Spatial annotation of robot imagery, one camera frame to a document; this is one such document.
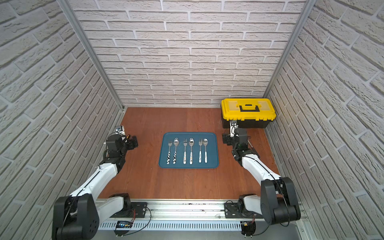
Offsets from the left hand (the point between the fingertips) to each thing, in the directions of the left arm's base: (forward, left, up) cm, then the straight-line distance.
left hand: (122, 135), depth 85 cm
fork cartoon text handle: (+3, -37, -12) cm, 39 cm away
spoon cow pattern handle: (+3, -31, -12) cm, 33 cm away
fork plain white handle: (-7, -46, -12) cm, 49 cm away
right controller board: (-44, -68, -13) cm, 82 cm away
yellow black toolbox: (+17, -79, +3) cm, 80 cm away
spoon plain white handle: (+3, -50, -11) cm, 51 cm away
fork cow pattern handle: (+3, -26, -13) cm, 29 cm away
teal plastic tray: (-2, -54, -12) cm, 56 cm away
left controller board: (-41, -7, -17) cm, 45 cm away
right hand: (+3, -68, +1) cm, 68 cm away
